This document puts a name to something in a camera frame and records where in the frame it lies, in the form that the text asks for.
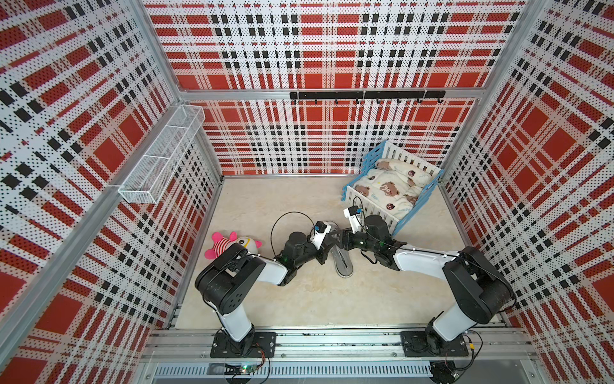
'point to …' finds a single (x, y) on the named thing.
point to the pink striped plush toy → (220, 242)
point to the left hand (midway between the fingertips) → (338, 239)
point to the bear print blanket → (393, 188)
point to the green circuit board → (248, 367)
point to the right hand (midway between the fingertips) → (334, 233)
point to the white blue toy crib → (400, 158)
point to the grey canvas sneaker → (344, 264)
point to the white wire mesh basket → (149, 178)
